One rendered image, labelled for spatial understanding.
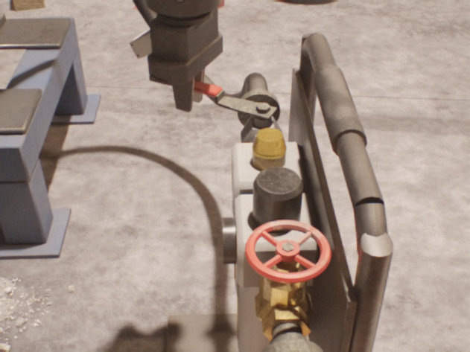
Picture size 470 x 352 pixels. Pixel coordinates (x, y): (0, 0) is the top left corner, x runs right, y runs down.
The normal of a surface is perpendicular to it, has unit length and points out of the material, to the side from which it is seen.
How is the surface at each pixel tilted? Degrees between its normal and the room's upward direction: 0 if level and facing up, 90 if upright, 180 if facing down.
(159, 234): 0
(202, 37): 90
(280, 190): 0
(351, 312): 90
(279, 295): 90
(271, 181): 0
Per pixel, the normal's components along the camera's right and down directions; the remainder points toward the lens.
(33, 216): 0.04, 0.62
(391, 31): 0.00, -0.79
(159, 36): -0.44, 0.55
